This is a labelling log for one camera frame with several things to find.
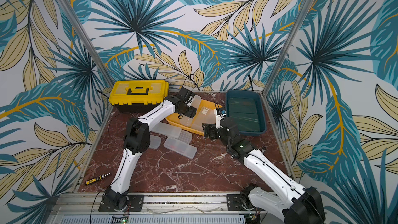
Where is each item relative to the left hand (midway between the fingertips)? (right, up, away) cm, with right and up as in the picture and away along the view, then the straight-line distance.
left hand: (190, 112), depth 99 cm
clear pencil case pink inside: (-5, -20, -8) cm, 23 cm away
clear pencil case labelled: (+4, -7, -2) cm, 9 cm away
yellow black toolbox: (-31, +10, -5) cm, 33 cm away
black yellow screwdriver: (-45, -33, -21) cm, 60 cm away
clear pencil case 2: (-2, -6, -2) cm, 6 cm away
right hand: (+11, -4, -21) cm, 24 cm away
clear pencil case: (+11, -2, +4) cm, 12 cm away
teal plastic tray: (+39, +3, +7) cm, 39 cm away
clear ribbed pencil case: (-3, -15, -4) cm, 15 cm away
